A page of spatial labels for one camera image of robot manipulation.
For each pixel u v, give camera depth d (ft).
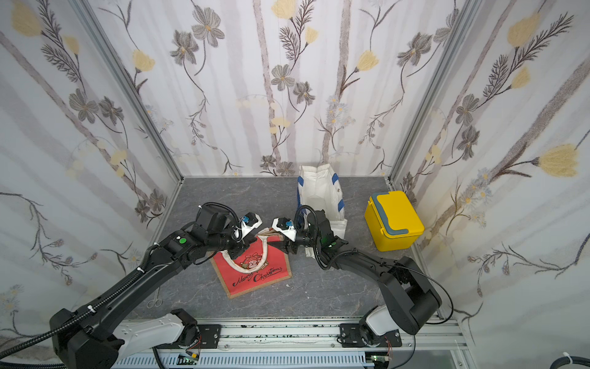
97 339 1.30
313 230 2.02
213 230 1.89
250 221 2.05
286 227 2.17
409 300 1.42
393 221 2.81
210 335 2.41
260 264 2.57
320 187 3.35
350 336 2.41
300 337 2.46
